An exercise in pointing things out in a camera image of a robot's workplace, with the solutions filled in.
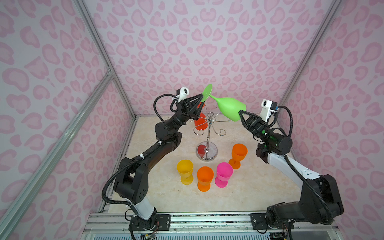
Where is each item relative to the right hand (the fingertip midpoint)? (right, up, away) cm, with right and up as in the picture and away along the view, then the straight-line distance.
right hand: (239, 116), depth 56 cm
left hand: (-14, +6, -4) cm, 16 cm away
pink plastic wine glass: (-2, -27, +22) cm, 35 cm away
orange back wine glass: (-12, -29, +22) cm, 38 cm away
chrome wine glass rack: (-9, -19, +44) cm, 49 cm away
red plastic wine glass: (-14, -2, +17) cm, 22 cm away
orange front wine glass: (+7, -18, +26) cm, 32 cm away
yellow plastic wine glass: (-22, -26, +25) cm, 42 cm away
